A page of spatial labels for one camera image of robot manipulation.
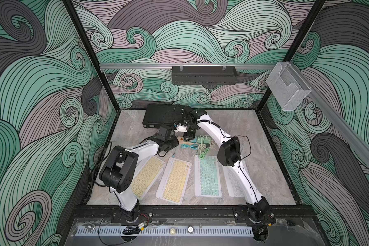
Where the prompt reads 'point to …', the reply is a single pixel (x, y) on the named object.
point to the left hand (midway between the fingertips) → (178, 140)
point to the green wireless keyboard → (207, 179)
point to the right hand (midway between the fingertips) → (185, 136)
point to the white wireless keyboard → (235, 189)
